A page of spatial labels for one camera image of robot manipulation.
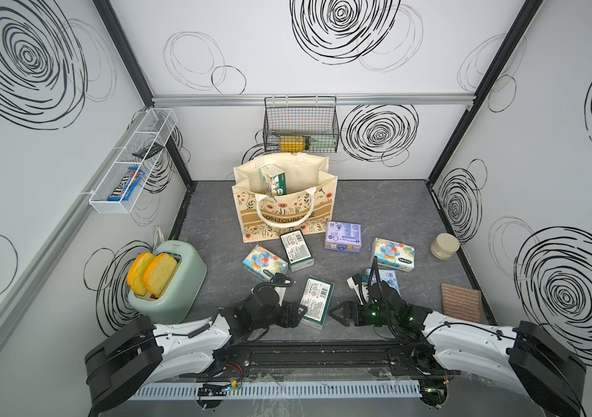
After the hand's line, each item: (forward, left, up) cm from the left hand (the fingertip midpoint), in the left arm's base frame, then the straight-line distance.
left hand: (299, 310), depth 81 cm
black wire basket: (+61, +1, +28) cm, 67 cm away
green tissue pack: (+20, +2, +3) cm, 20 cm away
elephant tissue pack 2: (+19, -33, +3) cm, 38 cm away
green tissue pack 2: (+3, -6, +3) cm, 7 cm away
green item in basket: (+45, -6, +31) cm, 55 cm away
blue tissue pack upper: (+11, -29, +4) cm, 31 cm away
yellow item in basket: (+46, +4, +30) cm, 55 cm away
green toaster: (-3, +34, +11) cm, 36 cm away
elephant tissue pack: (+15, +12, +3) cm, 19 cm away
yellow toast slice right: (+3, +39, +17) cm, 43 cm away
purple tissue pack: (+25, -16, +4) cm, 30 cm away
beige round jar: (+22, -52, +4) cm, 56 cm away
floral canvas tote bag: (+29, -2, +17) cm, 34 cm away
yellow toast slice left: (+2, +44, +19) cm, 48 cm away
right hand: (-2, -12, +1) cm, 12 cm away
